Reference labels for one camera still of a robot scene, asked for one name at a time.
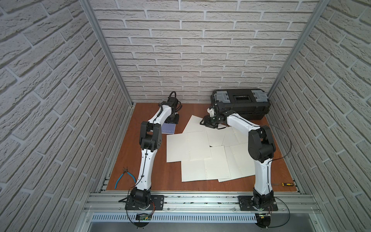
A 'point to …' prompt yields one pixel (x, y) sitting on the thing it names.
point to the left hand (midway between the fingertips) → (175, 119)
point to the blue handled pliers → (124, 171)
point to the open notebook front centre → (200, 161)
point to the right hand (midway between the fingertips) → (204, 123)
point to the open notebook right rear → (227, 136)
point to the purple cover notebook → (168, 128)
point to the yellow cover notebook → (189, 146)
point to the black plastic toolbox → (249, 104)
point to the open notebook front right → (241, 164)
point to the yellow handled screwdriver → (284, 184)
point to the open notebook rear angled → (193, 125)
